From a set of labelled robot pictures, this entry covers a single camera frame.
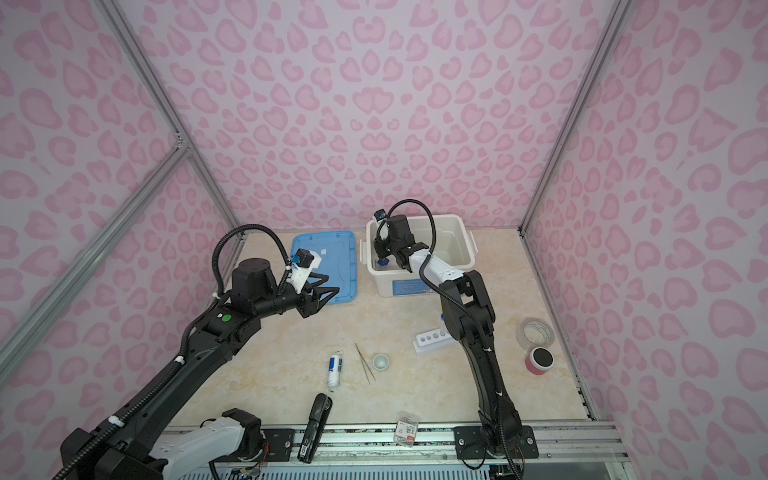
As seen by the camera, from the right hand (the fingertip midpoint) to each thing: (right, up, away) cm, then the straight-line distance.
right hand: (381, 233), depth 102 cm
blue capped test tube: (+15, -20, -39) cm, 46 cm away
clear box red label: (+7, -50, -29) cm, 58 cm away
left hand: (-11, -13, -30) cm, 34 cm away
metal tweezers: (-4, -39, -16) cm, 42 cm away
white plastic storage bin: (+25, -4, +1) cm, 25 cm away
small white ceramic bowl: (0, -38, -16) cm, 41 cm away
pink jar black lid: (+44, -36, -20) cm, 61 cm away
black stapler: (-15, -50, -29) cm, 59 cm away
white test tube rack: (+16, -32, -16) cm, 39 cm away
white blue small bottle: (-12, -39, -19) cm, 44 cm away
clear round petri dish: (+48, -31, -10) cm, 58 cm away
